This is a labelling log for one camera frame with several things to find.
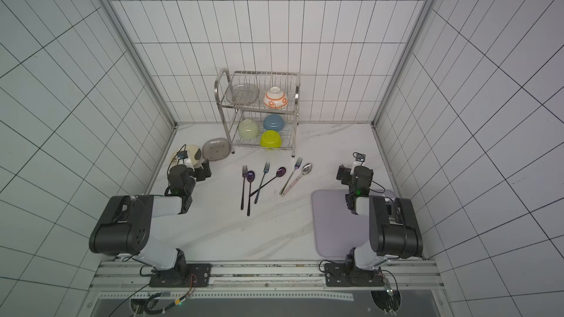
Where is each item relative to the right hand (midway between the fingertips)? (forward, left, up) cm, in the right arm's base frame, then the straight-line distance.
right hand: (347, 163), depth 95 cm
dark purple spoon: (-3, +30, -5) cm, 31 cm away
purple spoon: (-7, +43, -5) cm, 44 cm away
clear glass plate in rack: (+20, +48, +21) cm, 56 cm away
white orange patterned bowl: (+14, +32, +24) cm, 43 cm away
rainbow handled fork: (+2, +23, -7) cm, 24 cm away
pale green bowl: (+16, +47, +2) cm, 50 cm away
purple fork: (-5, +46, -5) cm, 47 cm away
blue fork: (-2, +37, -6) cm, 38 cm away
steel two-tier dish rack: (+20, +55, +7) cm, 59 cm away
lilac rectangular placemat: (-26, +5, -8) cm, 28 cm away
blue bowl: (+23, +35, +1) cm, 42 cm away
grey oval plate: (+9, +63, -5) cm, 64 cm away
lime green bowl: (+11, +35, +1) cm, 37 cm away
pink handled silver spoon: (0, +18, -6) cm, 19 cm away
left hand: (-5, +67, +1) cm, 67 cm away
